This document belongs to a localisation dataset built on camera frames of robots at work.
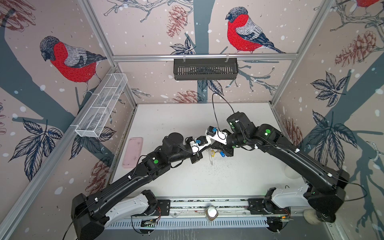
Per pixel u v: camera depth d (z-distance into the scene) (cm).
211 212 64
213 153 67
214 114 56
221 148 57
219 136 54
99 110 76
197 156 57
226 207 76
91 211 39
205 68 104
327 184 39
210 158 91
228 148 57
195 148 61
